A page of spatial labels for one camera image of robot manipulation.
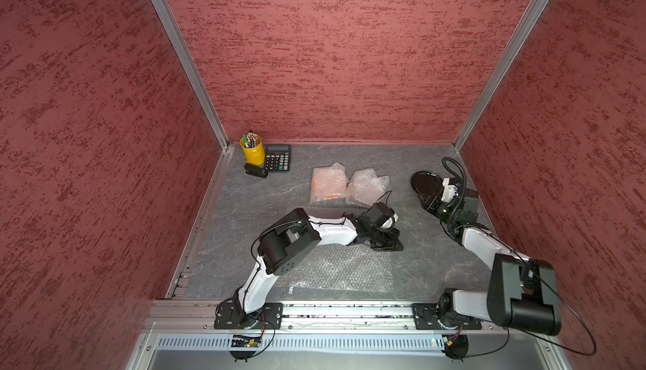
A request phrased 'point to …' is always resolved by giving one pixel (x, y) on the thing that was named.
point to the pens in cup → (251, 140)
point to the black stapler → (256, 170)
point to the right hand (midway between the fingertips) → (419, 198)
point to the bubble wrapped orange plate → (328, 184)
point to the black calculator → (277, 157)
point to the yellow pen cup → (253, 149)
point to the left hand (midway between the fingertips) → (402, 252)
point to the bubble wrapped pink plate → (366, 188)
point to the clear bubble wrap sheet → (337, 266)
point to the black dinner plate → (426, 182)
